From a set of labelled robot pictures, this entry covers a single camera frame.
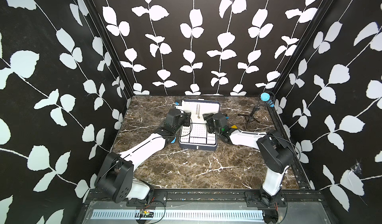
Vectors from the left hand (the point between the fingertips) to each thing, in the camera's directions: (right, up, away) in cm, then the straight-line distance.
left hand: (188, 110), depth 84 cm
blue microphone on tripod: (+45, +8, 0) cm, 45 cm away
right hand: (+7, -3, +8) cm, 11 cm away
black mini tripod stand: (+41, -5, +14) cm, 44 cm away
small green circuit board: (-21, -50, -14) cm, 56 cm away
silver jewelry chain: (+6, -5, +12) cm, 14 cm away
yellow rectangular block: (+31, -12, +18) cm, 38 cm away
